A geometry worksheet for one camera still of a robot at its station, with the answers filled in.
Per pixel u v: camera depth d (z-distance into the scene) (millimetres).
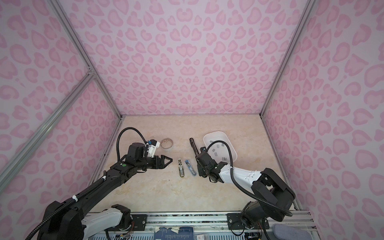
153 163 717
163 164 717
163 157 733
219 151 984
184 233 691
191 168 903
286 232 679
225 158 952
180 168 903
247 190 421
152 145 747
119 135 639
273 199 429
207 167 666
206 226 721
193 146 1005
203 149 796
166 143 1032
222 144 729
